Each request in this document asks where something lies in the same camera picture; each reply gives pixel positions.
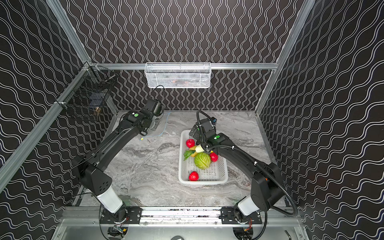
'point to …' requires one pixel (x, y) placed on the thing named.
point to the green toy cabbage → (202, 160)
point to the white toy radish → (199, 148)
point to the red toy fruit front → (194, 176)
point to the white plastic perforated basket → (216, 174)
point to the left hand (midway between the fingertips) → (152, 119)
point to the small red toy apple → (190, 143)
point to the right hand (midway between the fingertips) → (197, 133)
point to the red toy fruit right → (214, 157)
